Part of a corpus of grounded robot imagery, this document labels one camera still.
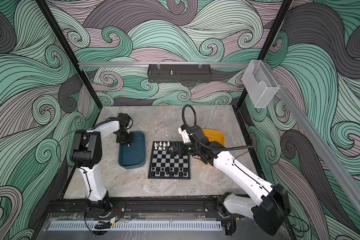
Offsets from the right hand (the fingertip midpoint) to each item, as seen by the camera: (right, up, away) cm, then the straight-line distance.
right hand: (174, 148), depth 74 cm
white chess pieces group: (-7, -3, +20) cm, 21 cm away
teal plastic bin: (-26, -8, +16) cm, 31 cm away
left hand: (-30, 0, +23) cm, 38 cm away
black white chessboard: (-6, -12, +13) cm, 19 cm away
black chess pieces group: (-2, -15, +8) cm, 17 cm away
